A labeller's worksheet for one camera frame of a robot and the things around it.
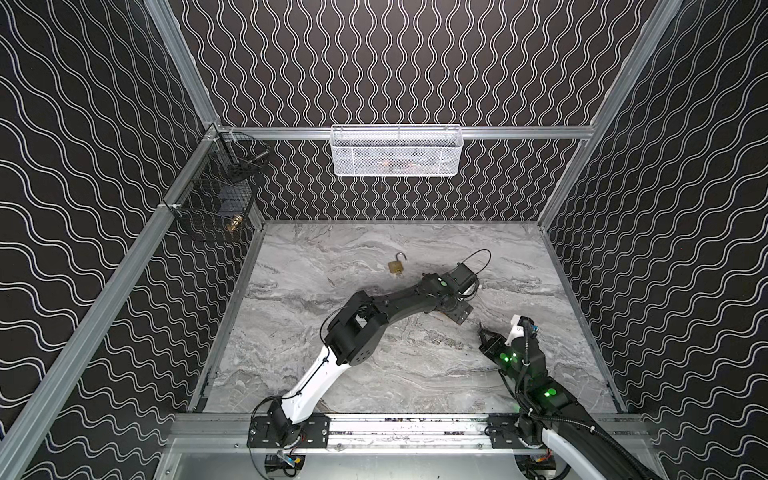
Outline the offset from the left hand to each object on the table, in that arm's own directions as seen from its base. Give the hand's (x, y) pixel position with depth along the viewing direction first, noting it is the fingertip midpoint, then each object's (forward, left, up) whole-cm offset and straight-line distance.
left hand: (469, 311), depth 91 cm
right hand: (-8, -2, +2) cm, 8 cm away
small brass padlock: (+19, +23, -2) cm, 30 cm away
